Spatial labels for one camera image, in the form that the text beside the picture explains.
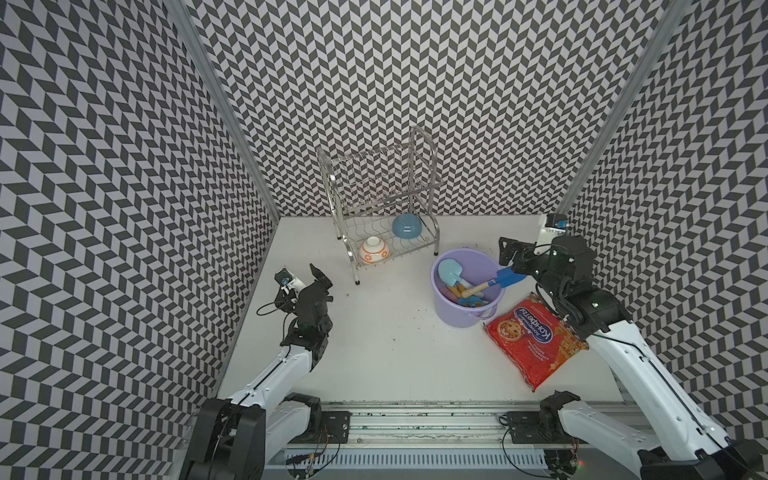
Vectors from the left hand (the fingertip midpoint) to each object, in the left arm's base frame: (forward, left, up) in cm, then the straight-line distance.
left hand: (299, 276), depth 83 cm
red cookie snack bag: (-13, -66, -13) cm, 69 cm away
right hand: (0, -57, +13) cm, 59 cm away
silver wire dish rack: (+16, -24, +14) cm, 32 cm away
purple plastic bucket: (+7, -52, -5) cm, 53 cm away
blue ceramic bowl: (+28, -31, -10) cm, 43 cm away
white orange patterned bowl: (+15, -19, -7) cm, 25 cm away
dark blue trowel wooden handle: (-3, -56, +2) cm, 56 cm away
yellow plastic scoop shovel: (+2, -45, -12) cm, 47 cm away
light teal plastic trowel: (+4, -43, -4) cm, 44 cm away
